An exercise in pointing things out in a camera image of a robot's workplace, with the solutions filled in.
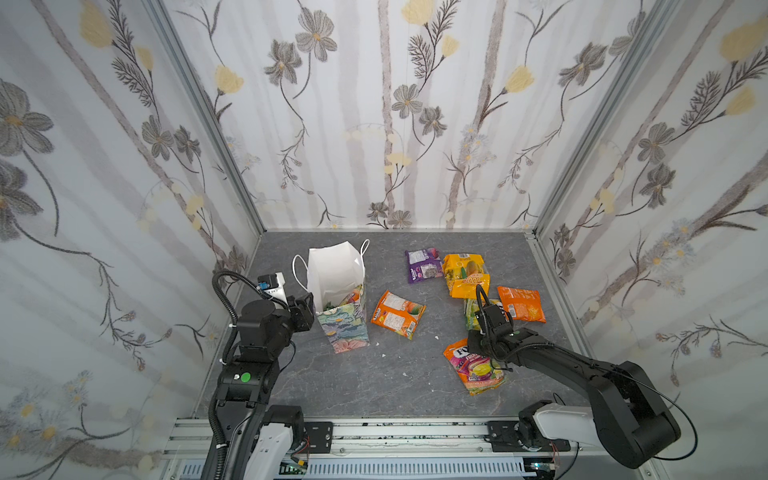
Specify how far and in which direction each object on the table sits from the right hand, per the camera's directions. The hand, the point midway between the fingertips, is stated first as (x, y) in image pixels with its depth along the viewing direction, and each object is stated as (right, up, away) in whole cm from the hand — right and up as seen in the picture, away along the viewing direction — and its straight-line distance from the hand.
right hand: (467, 335), depth 90 cm
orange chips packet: (+20, +9, +5) cm, 22 cm away
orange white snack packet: (-21, +6, +5) cm, 22 cm away
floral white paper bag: (-40, +18, -2) cm, 44 cm away
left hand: (-45, +17, -19) cm, 52 cm away
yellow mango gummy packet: (+2, +19, +11) cm, 22 cm away
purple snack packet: (-12, +22, +17) cm, 30 cm away
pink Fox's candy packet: (+2, -9, -8) cm, 12 cm away
